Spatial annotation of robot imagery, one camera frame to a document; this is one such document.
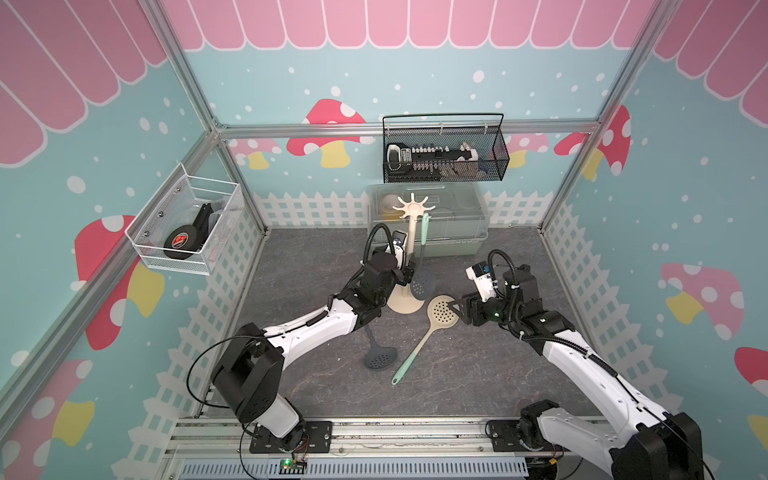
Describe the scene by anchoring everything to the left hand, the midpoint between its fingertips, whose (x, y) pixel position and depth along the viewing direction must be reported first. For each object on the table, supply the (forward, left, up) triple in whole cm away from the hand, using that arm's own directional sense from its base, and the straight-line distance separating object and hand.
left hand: (401, 254), depth 83 cm
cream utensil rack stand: (-3, -2, -22) cm, 22 cm away
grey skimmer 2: (-3, -7, -10) cm, 12 cm away
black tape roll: (-7, +52, +12) cm, 53 cm away
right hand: (-12, -15, -5) cm, 20 cm away
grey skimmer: (-21, +6, -22) cm, 31 cm away
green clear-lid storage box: (+18, -19, -6) cm, 27 cm away
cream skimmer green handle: (-8, -13, -21) cm, 26 cm away
